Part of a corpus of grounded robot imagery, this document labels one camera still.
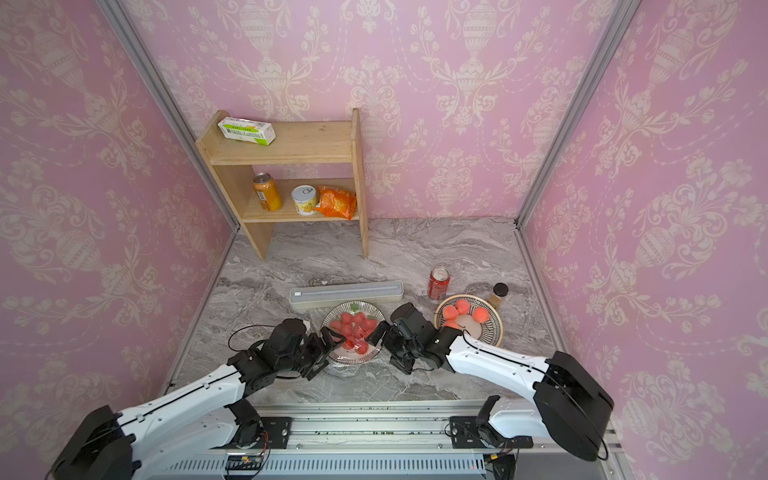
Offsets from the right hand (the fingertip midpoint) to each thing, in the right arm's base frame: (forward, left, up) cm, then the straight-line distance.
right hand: (374, 350), depth 79 cm
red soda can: (+20, -20, 0) cm, 28 cm away
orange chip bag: (+38, +10, +18) cm, 44 cm away
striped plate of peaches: (+12, -32, -7) cm, 34 cm away
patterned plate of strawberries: (+12, +7, -7) cm, 16 cm away
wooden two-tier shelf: (+60, +29, +15) cm, 68 cm away
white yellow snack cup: (+40, +19, +19) cm, 48 cm away
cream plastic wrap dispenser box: (+20, +9, -4) cm, 22 cm away
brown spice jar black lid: (+17, -39, -1) cm, 42 cm away
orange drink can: (+41, +30, +22) cm, 55 cm away
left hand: (0, +9, -2) cm, 9 cm away
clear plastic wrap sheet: (-2, +3, -10) cm, 10 cm away
